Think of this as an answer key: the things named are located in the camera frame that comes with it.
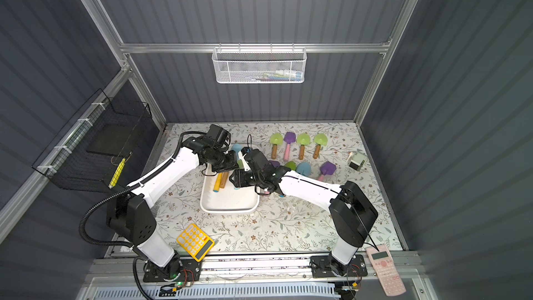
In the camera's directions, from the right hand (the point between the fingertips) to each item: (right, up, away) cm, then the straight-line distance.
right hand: (235, 177), depth 80 cm
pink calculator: (+55, -32, -8) cm, 64 cm away
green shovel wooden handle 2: (+41, +16, +32) cm, 54 cm away
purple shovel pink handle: (+24, +17, +33) cm, 44 cm away
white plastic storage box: (-5, -12, +11) cm, 17 cm away
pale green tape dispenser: (+55, +5, +19) cm, 59 cm away
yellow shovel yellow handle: (-10, -5, +13) cm, 17 cm away
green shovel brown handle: (+31, +16, +32) cm, 47 cm away
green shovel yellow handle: (+24, +3, +23) cm, 33 cm away
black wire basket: (-50, +10, -8) cm, 52 cm away
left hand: (+2, +3, +2) cm, 4 cm away
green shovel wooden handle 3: (-8, -3, +16) cm, 18 cm away
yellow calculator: (-15, -25, -2) cm, 29 cm away
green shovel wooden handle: (+17, +16, +32) cm, 39 cm away
